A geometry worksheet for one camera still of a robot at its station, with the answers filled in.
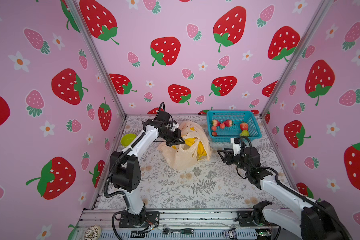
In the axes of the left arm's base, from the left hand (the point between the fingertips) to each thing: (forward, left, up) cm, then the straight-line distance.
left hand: (185, 141), depth 83 cm
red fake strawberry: (+27, -32, -14) cm, 44 cm away
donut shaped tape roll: (-42, +43, -16) cm, 62 cm away
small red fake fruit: (+23, -21, -15) cm, 35 cm away
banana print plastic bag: (-3, -6, -2) cm, 7 cm away
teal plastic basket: (+20, -28, -18) cm, 39 cm away
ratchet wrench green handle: (-41, 0, -17) cm, 44 cm away
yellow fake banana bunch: (+1, -10, -11) cm, 15 cm away
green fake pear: (+17, -42, -13) cm, 47 cm away
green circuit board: (-41, -38, -18) cm, 59 cm away
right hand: (-4, -20, -3) cm, 20 cm away
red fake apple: (+23, -43, -13) cm, 51 cm away
